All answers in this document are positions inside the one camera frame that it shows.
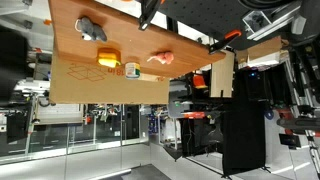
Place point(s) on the white labelled tin can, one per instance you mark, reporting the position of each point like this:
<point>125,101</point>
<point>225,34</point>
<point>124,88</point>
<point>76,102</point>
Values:
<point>132,70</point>

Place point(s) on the black fabric screen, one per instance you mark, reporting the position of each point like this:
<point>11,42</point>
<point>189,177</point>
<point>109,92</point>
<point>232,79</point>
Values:
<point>243,133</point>

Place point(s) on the orange red small object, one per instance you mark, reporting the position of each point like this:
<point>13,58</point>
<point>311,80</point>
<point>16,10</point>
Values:
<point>199,81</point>

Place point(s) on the grey mouse plush toy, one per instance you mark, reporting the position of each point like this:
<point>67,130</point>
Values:
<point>92,31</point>

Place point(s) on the yellow orange plastic cup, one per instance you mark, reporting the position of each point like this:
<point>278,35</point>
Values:
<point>107,56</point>

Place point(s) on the pink rabbit plush toy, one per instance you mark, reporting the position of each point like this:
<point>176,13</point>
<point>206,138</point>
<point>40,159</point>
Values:
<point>165,57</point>

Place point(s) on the white grey equipment box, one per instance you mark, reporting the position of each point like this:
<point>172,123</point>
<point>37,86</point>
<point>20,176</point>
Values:
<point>266,20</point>

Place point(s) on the large flat cardboard sheet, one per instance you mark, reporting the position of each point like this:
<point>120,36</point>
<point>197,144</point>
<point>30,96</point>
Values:
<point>100,88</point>

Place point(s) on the black clamp with orange trigger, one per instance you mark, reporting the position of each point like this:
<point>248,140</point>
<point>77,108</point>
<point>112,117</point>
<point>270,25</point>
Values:
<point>147,11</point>

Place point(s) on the brown cardboard box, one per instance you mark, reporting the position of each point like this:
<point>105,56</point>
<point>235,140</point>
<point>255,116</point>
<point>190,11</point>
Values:
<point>263,50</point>

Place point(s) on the red flat bar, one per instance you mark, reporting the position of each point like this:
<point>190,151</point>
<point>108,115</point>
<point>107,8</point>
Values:
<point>194,115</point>

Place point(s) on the light wooden panel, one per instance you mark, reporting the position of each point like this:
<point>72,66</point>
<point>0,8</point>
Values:
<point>221,75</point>

